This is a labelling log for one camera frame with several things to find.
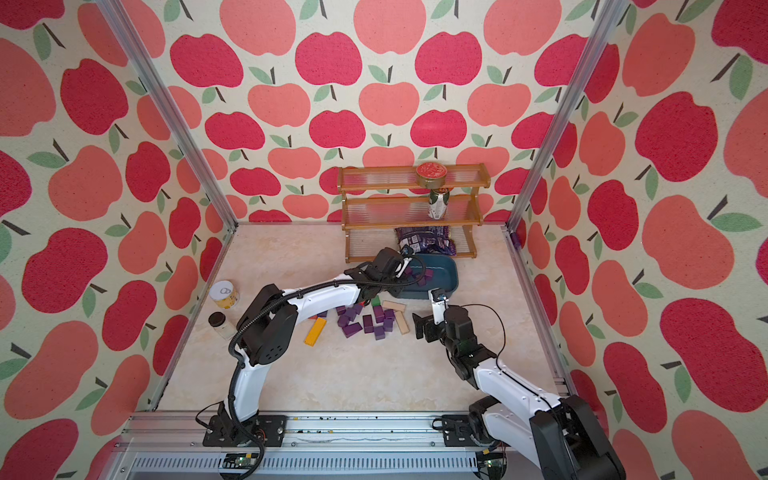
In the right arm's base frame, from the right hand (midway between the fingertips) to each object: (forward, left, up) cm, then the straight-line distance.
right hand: (431, 315), depth 87 cm
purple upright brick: (+2, +16, -6) cm, 17 cm away
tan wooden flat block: (+6, +13, -8) cm, 16 cm away
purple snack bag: (+29, +2, +2) cm, 29 cm away
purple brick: (-1, +20, -7) cm, 21 cm away
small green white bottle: (+32, 0, +16) cm, 36 cm away
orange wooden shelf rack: (+47, +23, +3) cm, 52 cm away
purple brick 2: (+19, 0, -6) cm, 20 cm away
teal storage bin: (+19, -6, -6) cm, 21 cm away
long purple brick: (-3, +24, -7) cm, 26 cm away
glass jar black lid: (-9, +61, +3) cm, 62 cm away
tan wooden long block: (-1, +8, -7) cm, 11 cm away
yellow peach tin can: (+2, +66, -1) cm, 66 cm away
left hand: (+11, +9, +2) cm, 14 cm away
